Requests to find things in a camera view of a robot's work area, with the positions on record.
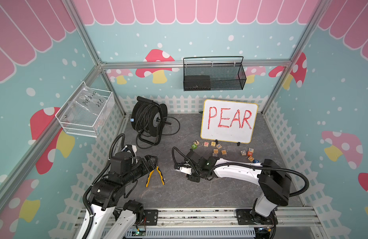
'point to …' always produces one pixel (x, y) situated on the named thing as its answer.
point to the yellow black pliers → (150, 174)
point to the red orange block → (250, 154)
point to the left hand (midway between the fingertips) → (152, 164)
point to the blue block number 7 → (256, 161)
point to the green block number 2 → (194, 146)
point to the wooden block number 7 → (196, 142)
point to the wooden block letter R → (215, 154)
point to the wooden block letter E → (216, 151)
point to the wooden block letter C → (243, 153)
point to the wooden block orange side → (251, 159)
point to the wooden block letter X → (219, 146)
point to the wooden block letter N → (206, 144)
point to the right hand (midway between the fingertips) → (188, 172)
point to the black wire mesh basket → (214, 73)
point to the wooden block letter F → (251, 150)
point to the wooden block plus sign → (213, 144)
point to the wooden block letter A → (224, 152)
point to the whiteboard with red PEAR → (229, 121)
